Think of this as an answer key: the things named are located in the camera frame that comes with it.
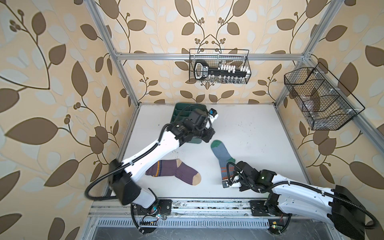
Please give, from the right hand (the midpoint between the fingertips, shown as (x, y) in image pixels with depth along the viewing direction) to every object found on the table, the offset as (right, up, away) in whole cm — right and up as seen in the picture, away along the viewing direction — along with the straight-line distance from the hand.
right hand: (234, 176), depth 83 cm
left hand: (-13, +27, -10) cm, 32 cm away
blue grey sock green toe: (-4, +8, +8) cm, 12 cm away
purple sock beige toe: (-33, +3, +4) cm, 34 cm away
